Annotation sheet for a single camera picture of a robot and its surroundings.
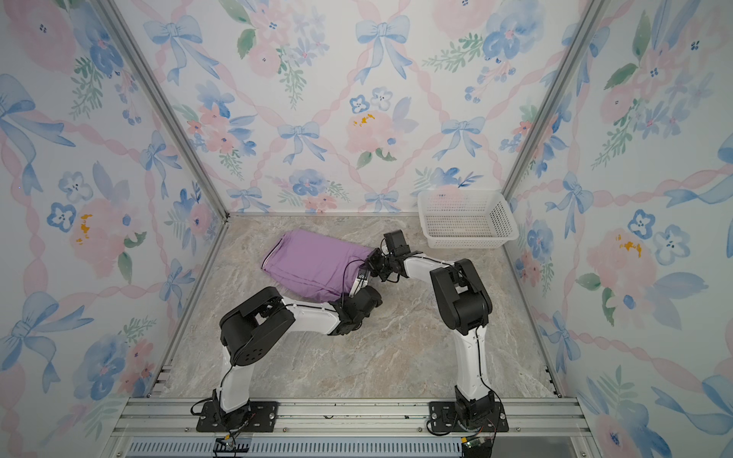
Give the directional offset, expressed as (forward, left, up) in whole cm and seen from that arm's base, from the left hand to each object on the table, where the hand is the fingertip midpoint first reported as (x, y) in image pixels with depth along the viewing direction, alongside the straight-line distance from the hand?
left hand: (364, 292), depth 96 cm
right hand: (+9, +1, +4) cm, 10 cm away
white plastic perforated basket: (+35, -42, 0) cm, 54 cm away
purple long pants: (+9, +18, +2) cm, 20 cm away
